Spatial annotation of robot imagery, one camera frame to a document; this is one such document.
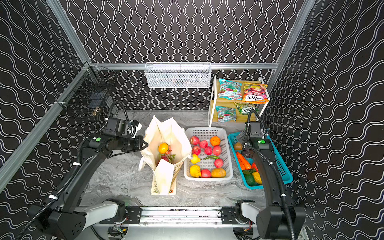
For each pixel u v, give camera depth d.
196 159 0.88
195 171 0.84
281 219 0.37
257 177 0.82
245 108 0.97
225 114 0.92
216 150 0.93
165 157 0.90
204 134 1.00
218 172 0.84
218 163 0.88
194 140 0.96
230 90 0.81
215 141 0.96
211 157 0.94
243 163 0.90
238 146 0.94
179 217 0.75
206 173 0.83
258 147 0.52
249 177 0.81
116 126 0.56
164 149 0.86
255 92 0.80
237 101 0.80
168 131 0.90
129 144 0.62
